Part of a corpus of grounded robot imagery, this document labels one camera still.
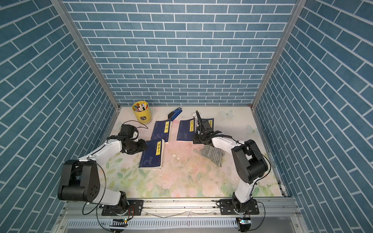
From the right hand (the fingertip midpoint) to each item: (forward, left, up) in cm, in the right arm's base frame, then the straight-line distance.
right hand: (197, 138), depth 95 cm
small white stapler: (+23, +4, -2) cm, 23 cm away
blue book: (+7, +26, -4) cm, 27 cm away
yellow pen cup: (+14, +40, +8) cm, 43 cm away
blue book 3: (-15, +27, -2) cm, 30 cm away
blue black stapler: (+21, +19, -1) cm, 29 cm away
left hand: (-10, +31, 0) cm, 32 cm away
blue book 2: (+9, +9, -5) cm, 14 cm away
